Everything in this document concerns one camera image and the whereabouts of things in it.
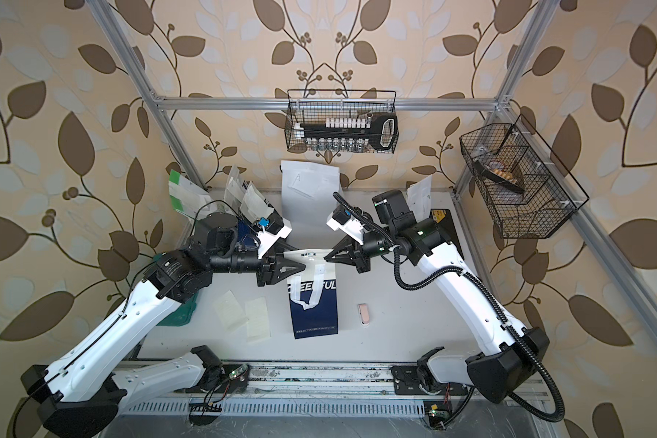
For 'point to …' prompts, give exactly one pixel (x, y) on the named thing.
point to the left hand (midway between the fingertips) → (296, 255)
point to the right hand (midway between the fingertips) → (328, 256)
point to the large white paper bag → (307, 201)
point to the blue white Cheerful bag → (235, 189)
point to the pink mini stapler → (364, 314)
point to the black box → (443, 218)
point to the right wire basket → (528, 191)
